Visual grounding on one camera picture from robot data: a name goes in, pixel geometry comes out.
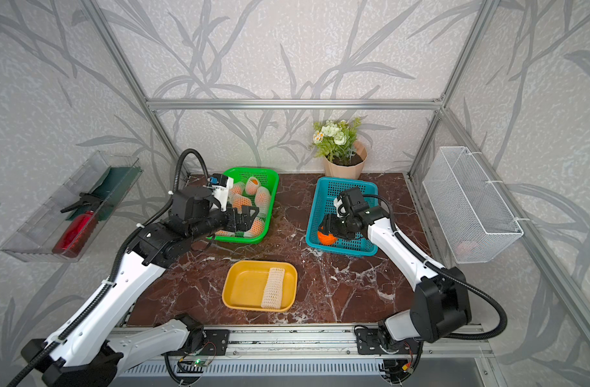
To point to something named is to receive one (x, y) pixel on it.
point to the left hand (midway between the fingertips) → (246, 208)
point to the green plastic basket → (257, 186)
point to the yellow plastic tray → (243, 282)
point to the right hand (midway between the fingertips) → (324, 228)
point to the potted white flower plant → (335, 142)
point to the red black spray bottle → (77, 230)
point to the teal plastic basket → (326, 190)
